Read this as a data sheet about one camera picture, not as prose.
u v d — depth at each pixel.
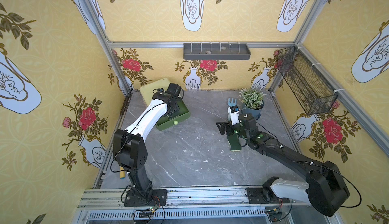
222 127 0.75
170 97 0.62
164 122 0.79
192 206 0.72
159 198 0.73
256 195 0.74
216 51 0.92
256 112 0.98
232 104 1.10
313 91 0.83
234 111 0.72
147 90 0.92
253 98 0.92
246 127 0.63
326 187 0.41
